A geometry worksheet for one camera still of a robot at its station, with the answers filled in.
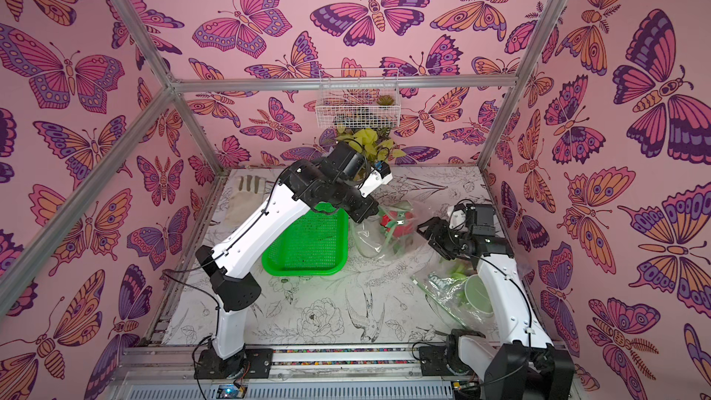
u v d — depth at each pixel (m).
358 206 0.62
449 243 0.72
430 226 0.73
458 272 0.83
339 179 0.53
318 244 0.96
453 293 0.79
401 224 0.66
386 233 0.68
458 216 0.76
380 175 0.62
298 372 0.73
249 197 1.10
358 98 0.96
